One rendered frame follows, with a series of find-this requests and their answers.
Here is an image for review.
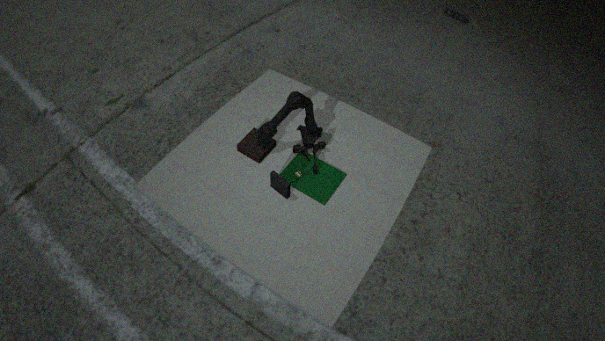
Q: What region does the green circuit board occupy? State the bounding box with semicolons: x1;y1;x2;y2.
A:
280;151;347;206

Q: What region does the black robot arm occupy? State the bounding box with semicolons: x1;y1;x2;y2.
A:
257;91;323;149

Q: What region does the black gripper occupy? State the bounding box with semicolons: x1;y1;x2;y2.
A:
293;134;326;161

